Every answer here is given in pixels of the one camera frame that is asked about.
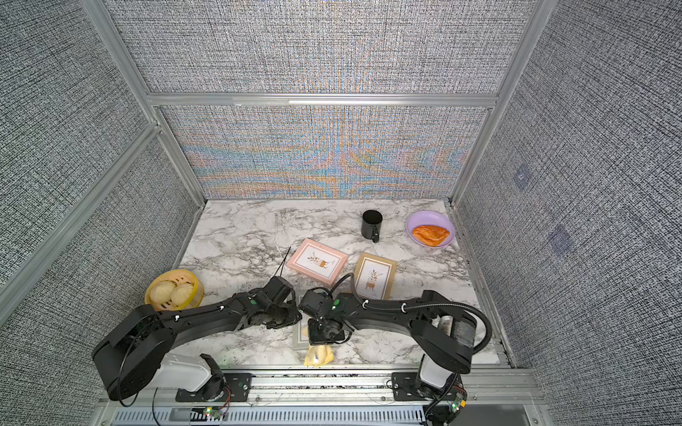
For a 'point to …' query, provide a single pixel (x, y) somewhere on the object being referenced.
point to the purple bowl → (432, 217)
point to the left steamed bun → (162, 291)
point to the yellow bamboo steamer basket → (179, 276)
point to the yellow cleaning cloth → (317, 354)
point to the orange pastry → (430, 235)
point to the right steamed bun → (179, 294)
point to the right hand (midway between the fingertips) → (312, 337)
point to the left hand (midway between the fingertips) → (304, 322)
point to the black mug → (370, 224)
